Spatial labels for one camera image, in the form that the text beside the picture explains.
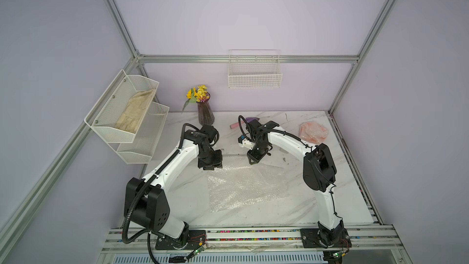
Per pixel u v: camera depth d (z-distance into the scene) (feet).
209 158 2.27
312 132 3.49
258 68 3.13
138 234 1.46
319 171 1.78
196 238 2.44
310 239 2.40
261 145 2.57
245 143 2.82
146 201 1.39
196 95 3.13
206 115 3.55
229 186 2.89
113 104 2.35
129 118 2.51
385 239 2.46
